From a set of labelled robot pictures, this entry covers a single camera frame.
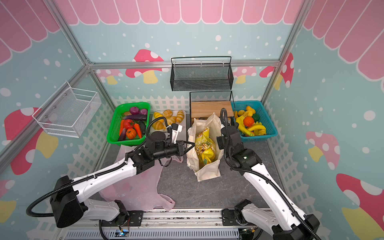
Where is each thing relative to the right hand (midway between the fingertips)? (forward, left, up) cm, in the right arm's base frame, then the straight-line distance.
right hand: (226, 131), depth 73 cm
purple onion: (+37, +62, -20) cm, 75 cm away
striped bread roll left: (+36, +46, -25) cm, 64 cm away
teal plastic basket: (+17, -35, -21) cm, 45 cm away
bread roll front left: (+26, +43, -25) cm, 56 cm away
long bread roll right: (+36, +28, -26) cm, 52 cm away
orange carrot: (+21, +57, -25) cm, 65 cm away
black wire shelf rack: (+35, +10, -14) cm, 39 cm away
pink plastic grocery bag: (-20, +46, -29) cm, 58 cm away
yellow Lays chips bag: (-5, +10, -10) cm, 15 cm away
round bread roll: (+38, +38, -24) cm, 59 cm away
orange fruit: (+24, -21, -19) cm, 37 cm away
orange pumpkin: (+17, +60, -23) cm, 67 cm away
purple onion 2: (+37, +55, -22) cm, 70 cm away
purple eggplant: (+32, +60, -23) cm, 71 cm away
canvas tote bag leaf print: (-15, +7, -10) cm, 20 cm away
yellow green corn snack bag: (+2, +11, -5) cm, 12 cm away
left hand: (-8, +16, -3) cm, 18 cm away
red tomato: (+25, +64, -22) cm, 72 cm away
